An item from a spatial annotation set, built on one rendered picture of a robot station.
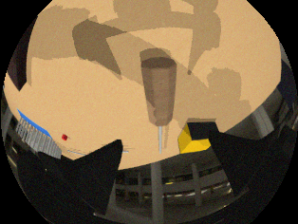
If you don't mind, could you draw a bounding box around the blue flat strip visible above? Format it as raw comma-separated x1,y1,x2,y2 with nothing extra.
16,108,52,138

